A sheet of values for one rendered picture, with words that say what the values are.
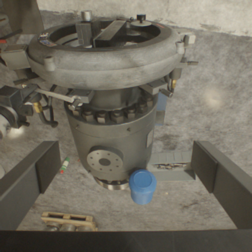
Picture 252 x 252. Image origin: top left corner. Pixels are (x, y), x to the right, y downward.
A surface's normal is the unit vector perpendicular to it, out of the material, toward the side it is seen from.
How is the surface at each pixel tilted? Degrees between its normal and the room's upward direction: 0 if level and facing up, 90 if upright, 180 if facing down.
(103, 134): 1
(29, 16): 0
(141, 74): 31
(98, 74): 8
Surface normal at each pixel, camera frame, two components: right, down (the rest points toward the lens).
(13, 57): 0.28, 0.63
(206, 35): -0.11, 0.65
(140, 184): -0.02, -0.76
